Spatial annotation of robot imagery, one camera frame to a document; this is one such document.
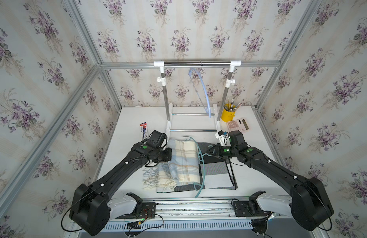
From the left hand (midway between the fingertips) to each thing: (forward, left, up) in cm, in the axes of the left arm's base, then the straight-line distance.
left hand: (174, 158), depth 79 cm
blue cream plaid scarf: (-4, -5, -5) cm, 8 cm away
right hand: (+3, -19, +2) cm, 19 cm away
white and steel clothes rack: (+35, -29, -2) cm, 46 cm away
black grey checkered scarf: (-5, -23, -9) cm, 25 cm away
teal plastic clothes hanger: (-2, -17, -3) cm, 17 cm away
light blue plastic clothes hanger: (+58, -17, +16) cm, 62 cm away
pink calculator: (+31, -45, -9) cm, 56 cm away
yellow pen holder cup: (+36, -37, -2) cm, 52 cm away
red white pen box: (+30, +24, -12) cm, 40 cm away
